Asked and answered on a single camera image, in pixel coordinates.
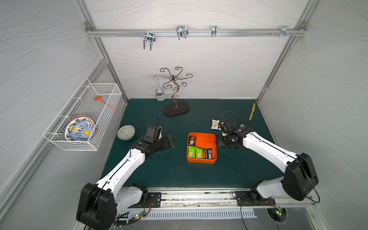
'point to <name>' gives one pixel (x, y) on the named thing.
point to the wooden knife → (252, 111)
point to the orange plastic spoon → (99, 98)
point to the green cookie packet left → (191, 152)
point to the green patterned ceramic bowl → (126, 132)
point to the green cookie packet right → (199, 153)
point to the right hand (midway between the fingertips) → (220, 141)
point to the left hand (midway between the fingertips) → (170, 143)
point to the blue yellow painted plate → (81, 128)
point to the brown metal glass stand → (182, 107)
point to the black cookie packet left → (191, 141)
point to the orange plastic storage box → (204, 140)
